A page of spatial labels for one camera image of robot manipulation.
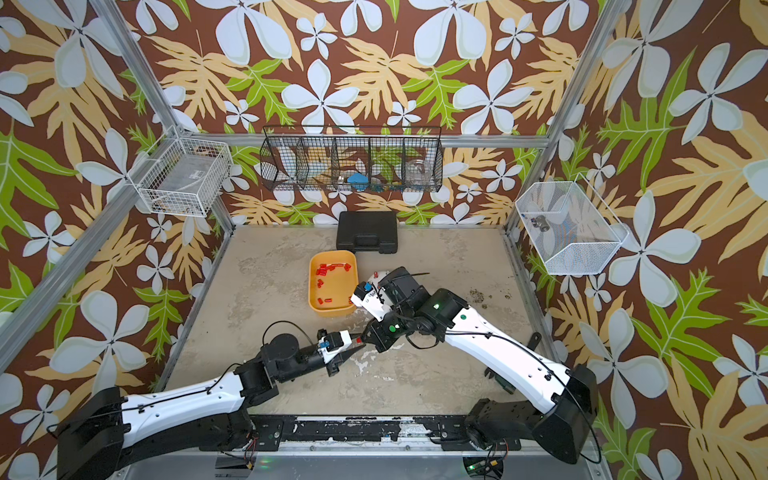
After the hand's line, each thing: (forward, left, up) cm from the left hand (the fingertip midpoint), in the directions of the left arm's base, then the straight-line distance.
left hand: (362, 333), depth 72 cm
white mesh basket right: (+29, -59, +7) cm, 66 cm away
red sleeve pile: (+32, +17, -19) cm, 41 cm away
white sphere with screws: (+22, -3, -8) cm, 23 cm away
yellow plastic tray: (+28, +13, -19) cm, 37 cm away
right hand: (-1, 0, +2) cm, 2 cm away
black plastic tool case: (+50, +1, -16) cm, 52 cm away
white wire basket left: (+44, +54, +13) cm, 71 cm away
